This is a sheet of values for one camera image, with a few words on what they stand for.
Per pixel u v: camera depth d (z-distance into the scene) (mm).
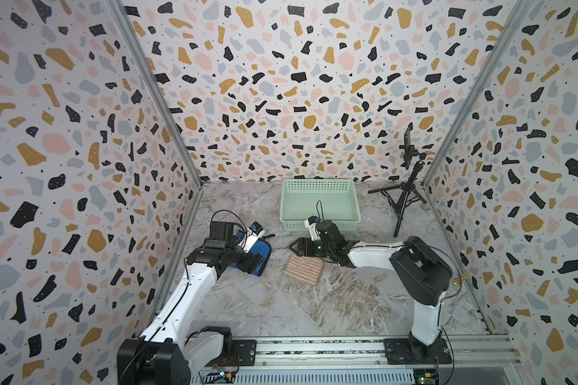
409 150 877
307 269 906
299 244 838
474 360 749
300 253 834
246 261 719
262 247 973
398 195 1056
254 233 715
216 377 725
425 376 716
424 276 503
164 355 385
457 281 881
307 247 816
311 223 869
